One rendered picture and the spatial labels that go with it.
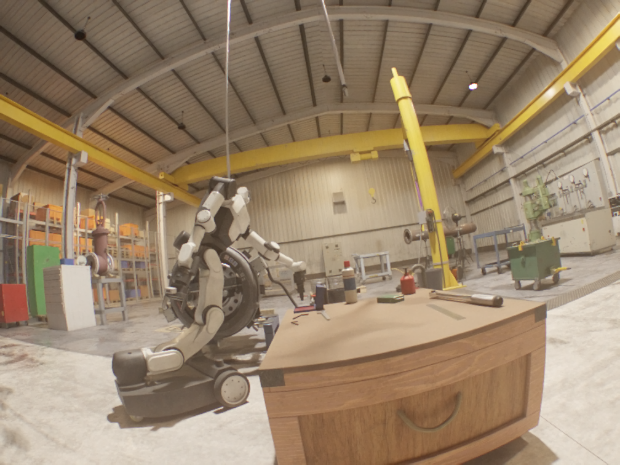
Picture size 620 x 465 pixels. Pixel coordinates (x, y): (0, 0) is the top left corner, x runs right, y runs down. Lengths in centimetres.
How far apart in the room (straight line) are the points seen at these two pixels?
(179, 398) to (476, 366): 126
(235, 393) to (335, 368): 98
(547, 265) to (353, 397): 323
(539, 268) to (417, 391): 296
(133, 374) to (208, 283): 67
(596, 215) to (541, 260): 288
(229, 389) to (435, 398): 106
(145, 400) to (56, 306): 448
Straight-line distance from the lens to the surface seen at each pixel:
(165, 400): 148
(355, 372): 66
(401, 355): 68
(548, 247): 372
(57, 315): 585
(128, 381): 157
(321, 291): 142
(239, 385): 157
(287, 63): 1161
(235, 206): 174
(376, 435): 78
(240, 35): 942
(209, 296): 168
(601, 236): 628
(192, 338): 165
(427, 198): 493
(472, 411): 87
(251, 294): 213
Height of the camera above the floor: 68
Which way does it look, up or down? 7 degrees up
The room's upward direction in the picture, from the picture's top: 8 degrees counter-clockwise
